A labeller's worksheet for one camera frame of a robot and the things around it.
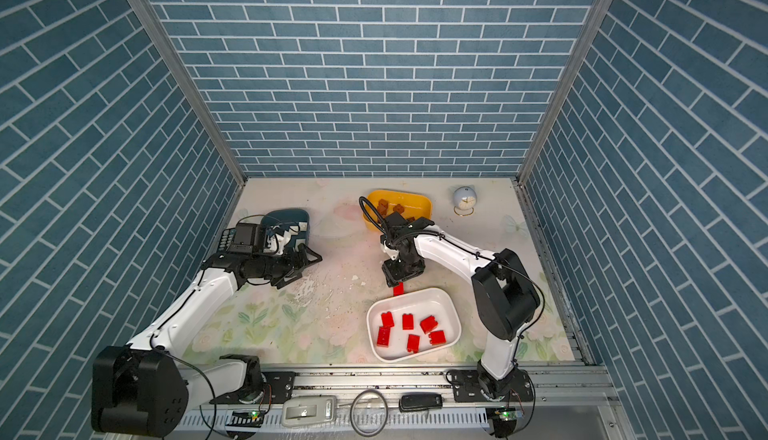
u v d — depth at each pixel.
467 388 0.73
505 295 0.47
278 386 0.73
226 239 1.01
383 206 1.09
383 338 0.81
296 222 1.02
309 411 0.69
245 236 0.65
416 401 0.77
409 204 1.12
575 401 0.74
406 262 0.74
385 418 0.69
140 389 0.39
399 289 0.90
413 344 0.81
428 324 0.83
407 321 0.83
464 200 1.07
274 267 0.71
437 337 0.82
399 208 1.10
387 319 0.85
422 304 0.87
